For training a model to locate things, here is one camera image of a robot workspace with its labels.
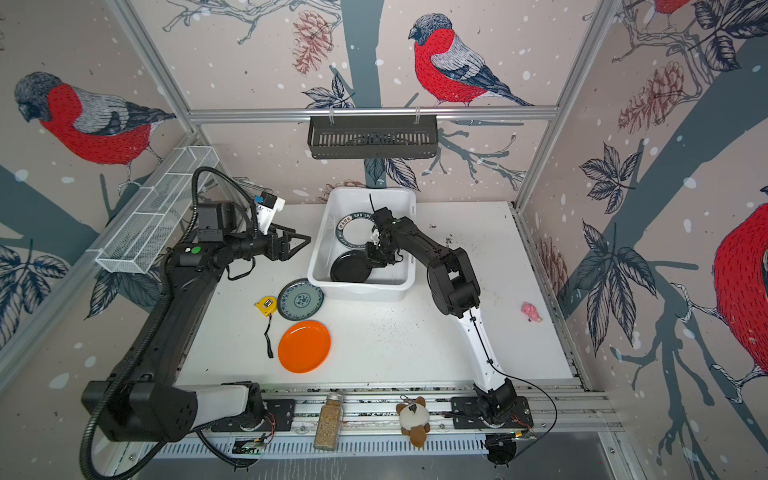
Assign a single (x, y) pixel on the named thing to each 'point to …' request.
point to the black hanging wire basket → (372, 137)
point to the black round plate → (351, 266)
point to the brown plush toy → (414, 420)
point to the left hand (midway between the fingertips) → (297, 234)
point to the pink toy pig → (531, 310)
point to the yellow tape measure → (268, 306)
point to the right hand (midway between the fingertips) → (366, 266)
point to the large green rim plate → (354, 230)
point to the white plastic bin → (388, 282)
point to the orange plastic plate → (304, 346)
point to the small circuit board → (252, 447)
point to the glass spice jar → (328, 427)
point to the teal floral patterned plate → (299, 300)
